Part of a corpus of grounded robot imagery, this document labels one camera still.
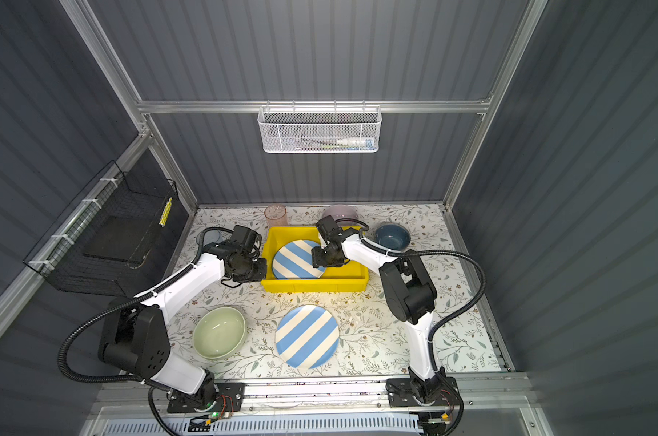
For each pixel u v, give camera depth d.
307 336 0.85
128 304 0.44
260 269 0.79
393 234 1.05
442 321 0.55
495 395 0.74
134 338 0.44
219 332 0.84
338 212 1.13
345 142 0.91
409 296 0.54
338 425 0.77
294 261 0.99
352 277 0.97
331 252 0.72
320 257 0.86
